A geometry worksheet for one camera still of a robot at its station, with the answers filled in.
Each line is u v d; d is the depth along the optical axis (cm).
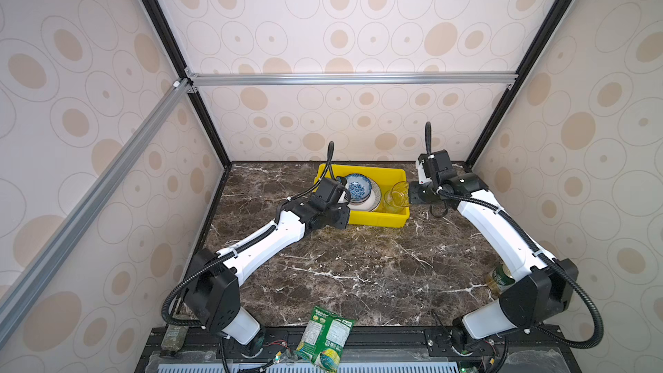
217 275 42
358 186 101
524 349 73
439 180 60
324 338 73
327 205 62
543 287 41
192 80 90
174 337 71
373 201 100
